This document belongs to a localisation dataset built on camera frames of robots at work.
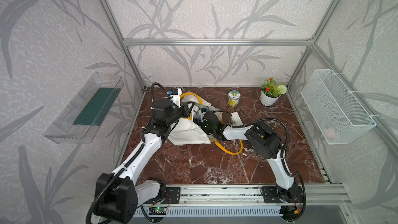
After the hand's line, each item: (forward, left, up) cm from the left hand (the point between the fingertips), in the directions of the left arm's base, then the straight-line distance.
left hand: (195, 103), depth 76 cm
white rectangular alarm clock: (+4, -24, -20) cm, 31 cm away
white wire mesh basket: (-11, -60, +8) cm, 62 cm away
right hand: (0, +6, -21) cm, 22 cm away
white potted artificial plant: (+20, -47, -12) cm, 53 cm away
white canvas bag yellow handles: (-10, +5, -10) cm, 16 cm away
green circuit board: (-41, +17, -28) cm, 53 cm away
